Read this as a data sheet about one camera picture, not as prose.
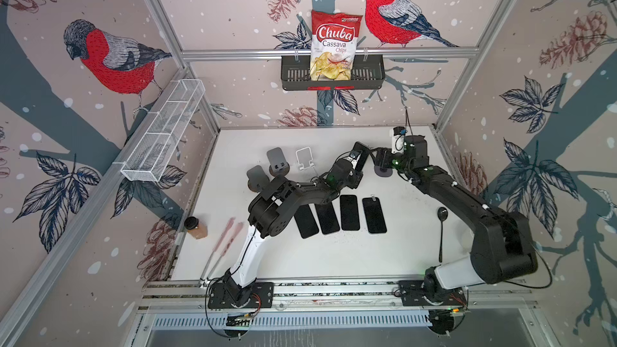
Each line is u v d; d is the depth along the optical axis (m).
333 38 0.83
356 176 0.87
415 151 0.67
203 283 0.76
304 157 0.99
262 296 0.73
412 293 0.73
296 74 0.95
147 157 0.71
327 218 0.95
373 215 0.91
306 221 0.92
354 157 0.86
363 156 0.90
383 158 0.78
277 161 1.01
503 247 0.43
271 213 0.55
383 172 1.04
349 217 0.94
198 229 0.81
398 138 0.75
